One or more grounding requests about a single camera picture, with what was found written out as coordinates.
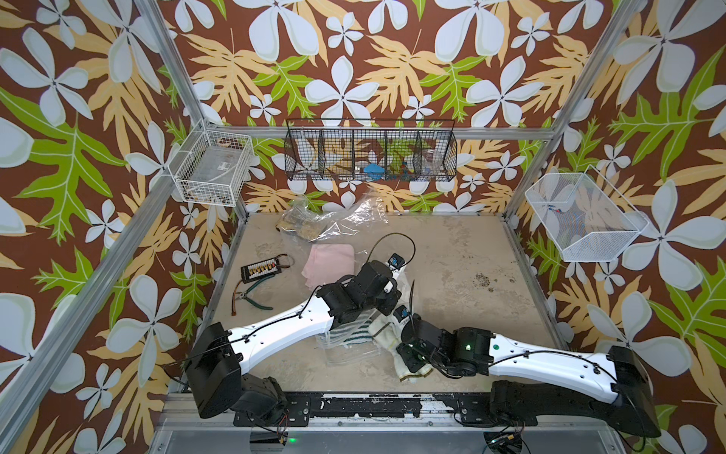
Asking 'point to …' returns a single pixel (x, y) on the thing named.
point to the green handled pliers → (243, 294)
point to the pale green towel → (387, 332)
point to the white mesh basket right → (588, 220)
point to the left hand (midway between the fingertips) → (397, 286)
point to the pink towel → (327, 264)
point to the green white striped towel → (354, 334)
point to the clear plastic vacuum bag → (351, 214)
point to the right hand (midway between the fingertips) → (397, 348)
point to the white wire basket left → (211, 166)
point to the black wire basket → (361, 149)
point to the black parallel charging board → (260, 270)
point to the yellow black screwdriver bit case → (302, 222)
